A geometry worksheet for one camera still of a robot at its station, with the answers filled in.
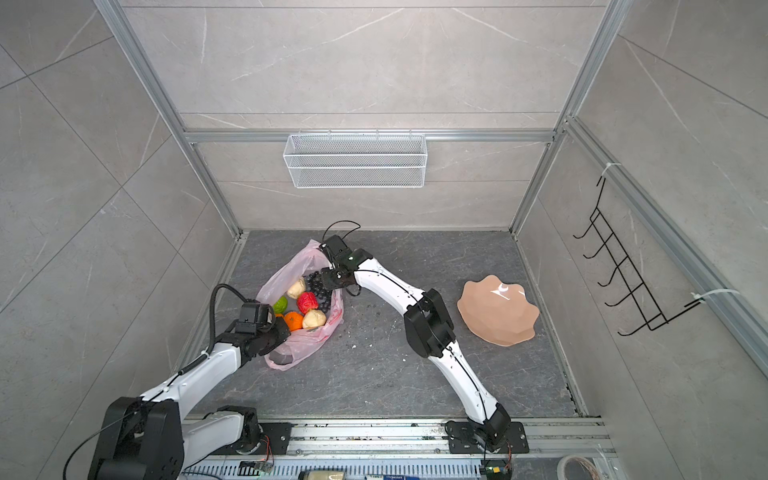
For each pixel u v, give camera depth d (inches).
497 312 38.2
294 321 35.3
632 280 26.0
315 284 38.7
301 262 37.5
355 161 39.7
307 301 36.5
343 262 28.1
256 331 26.8
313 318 35.5
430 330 24.1
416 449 28.7
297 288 38.2
